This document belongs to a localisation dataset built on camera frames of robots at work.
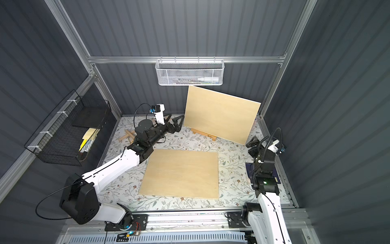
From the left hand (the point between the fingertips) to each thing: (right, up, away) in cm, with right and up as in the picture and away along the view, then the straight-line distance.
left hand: (179, 115), depth 73 cm
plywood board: (-1, -33, +17) cm, 37 cm away
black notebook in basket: (-49, 0, +8) cm, 50 cm away
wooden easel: (-38, -10, +32) cm, 51 cm away
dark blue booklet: (+41, -30, +19) cm, 54 cm away
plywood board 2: (+26, +1, +17) cm, 31 cm away
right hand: (+41, -13, +1) cm, 43 cm away
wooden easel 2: (+7, -8, +33) cm, 34 cm away
